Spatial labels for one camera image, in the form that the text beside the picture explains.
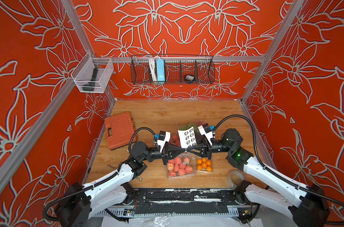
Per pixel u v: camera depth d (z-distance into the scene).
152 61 0.88
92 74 0.88
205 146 0.57
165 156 0.56
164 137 0.55
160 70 0.89
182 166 0.80
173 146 0.61
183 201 0.73
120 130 0.97
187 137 0.58
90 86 0.79
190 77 0.96
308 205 0.38
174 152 0.62
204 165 0.82
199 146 0.58
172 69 0.98
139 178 0.79
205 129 0.56
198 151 0.60
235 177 0.79
